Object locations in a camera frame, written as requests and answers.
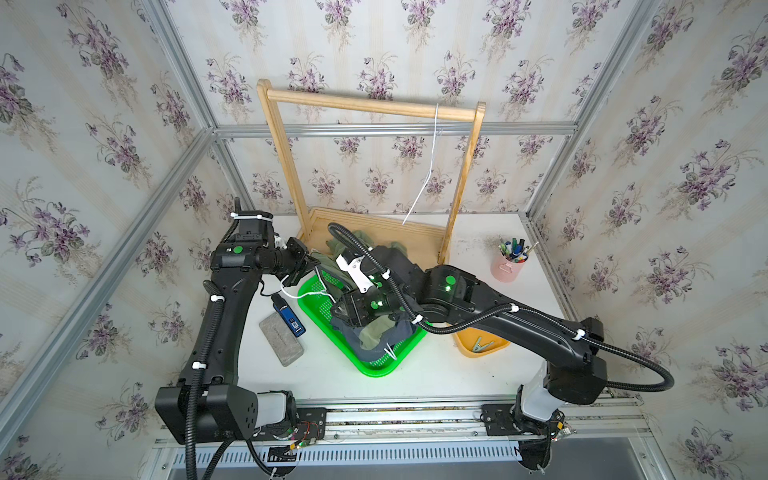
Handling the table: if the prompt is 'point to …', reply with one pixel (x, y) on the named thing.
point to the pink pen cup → (504, 270)
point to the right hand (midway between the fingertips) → (344, 307)
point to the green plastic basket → (316, 296)
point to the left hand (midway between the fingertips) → (321, 259)
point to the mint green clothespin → (478, 348)
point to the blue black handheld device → (283, 308)
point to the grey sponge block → (280, 339)
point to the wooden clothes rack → (315, 226)
